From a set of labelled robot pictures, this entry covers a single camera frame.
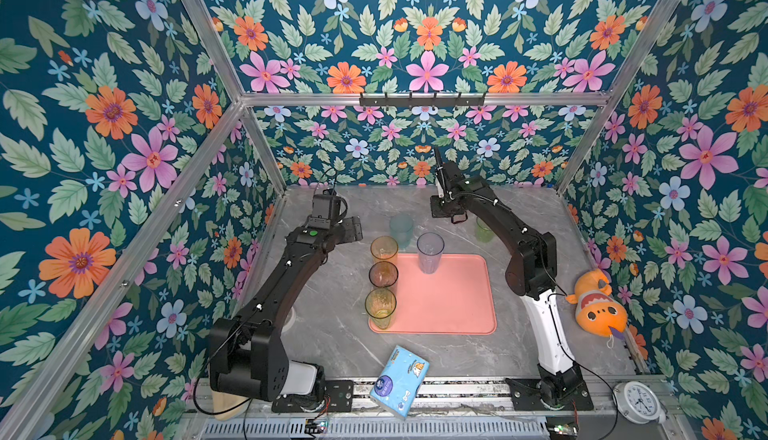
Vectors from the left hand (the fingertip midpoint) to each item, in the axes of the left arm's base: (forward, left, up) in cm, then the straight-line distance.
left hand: (350, 218), depth 83 cm
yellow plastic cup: (-4, -9, -10) cm, 14 cm away
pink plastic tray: (-17, -31, -21) cm, 41 cm away
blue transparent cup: (-6, -23, -7) cm, 25 cm away
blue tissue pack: (-39, -12, -15) cm, 44 cm away
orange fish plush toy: (-26, -66, -13) cm, 72 cm away
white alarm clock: (-47, -68, -17) cm, 84 cm away
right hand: (+10, -27, -9) cm, 30 cm away
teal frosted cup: (+4, -15, -11) cm, 19 cm away
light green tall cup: (-20, -7, -14) cm, 26 cm away
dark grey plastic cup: (-12, -8, -13) cm, 19 cm away
